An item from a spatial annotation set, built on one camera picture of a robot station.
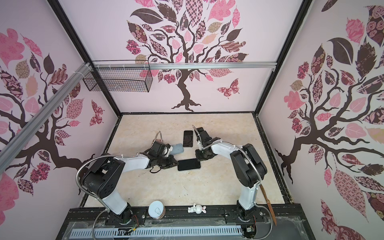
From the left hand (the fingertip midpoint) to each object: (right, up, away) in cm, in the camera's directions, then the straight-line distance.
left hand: (178, 165), depth 91 cm
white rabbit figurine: (+12, -17, -17) cm, 27 cm away
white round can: (-8, -16, -20) cm, 27 cm away
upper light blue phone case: (-2, +9, +7) cm, 12 cm away
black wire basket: (-51, +64, +30) cm, 87 cm away
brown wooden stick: (+49, -17, -14) cm, 54 cm away
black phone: (+6, 0, +1) cm, 6 cm away
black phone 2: (+5, +15, +16) cm, 23 cm away
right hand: (+13, +4, +4) cm, 14 cm away
